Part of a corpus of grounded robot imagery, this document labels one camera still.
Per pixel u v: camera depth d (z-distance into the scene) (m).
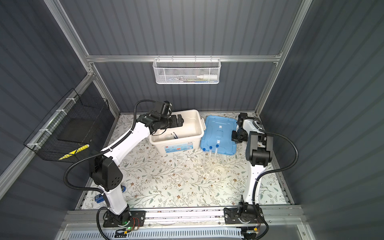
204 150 0.81
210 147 0.82
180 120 0.77
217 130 1.09
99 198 0.77
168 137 1.04
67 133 0.72
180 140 0.85
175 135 1.06
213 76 0.92
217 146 0.83
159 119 0.65
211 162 0.93
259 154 0.59
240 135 0.89
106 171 0.46
